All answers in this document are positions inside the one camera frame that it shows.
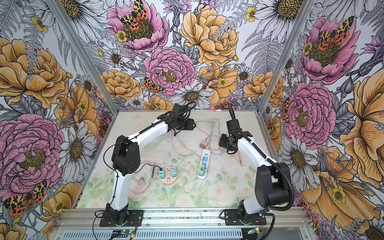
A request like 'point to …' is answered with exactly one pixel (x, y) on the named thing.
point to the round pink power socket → (168, 179)
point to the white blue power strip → (205, 157)
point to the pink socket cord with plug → (141, 181)
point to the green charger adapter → (201, 173)
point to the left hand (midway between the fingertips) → (190, 128)
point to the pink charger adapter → (203, 143)
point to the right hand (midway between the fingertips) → (222, 147)
